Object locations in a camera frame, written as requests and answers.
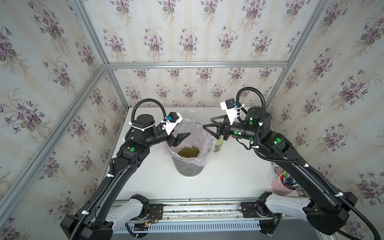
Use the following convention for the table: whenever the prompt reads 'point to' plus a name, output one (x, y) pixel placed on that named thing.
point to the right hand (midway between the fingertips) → (211, 123)
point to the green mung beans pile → (189, 152)
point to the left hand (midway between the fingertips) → (184, 126)
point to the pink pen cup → (279, 188)
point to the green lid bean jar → (219, 144)
